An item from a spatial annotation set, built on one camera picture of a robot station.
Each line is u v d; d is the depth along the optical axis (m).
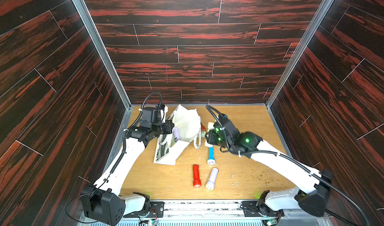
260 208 0.65
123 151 0.47
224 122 0.53
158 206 0.75
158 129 0.63
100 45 0.84
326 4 0.69
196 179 0.82
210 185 0.79
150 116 0.57
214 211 0.75
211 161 0.88
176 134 0.98
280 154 0.44
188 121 0.90
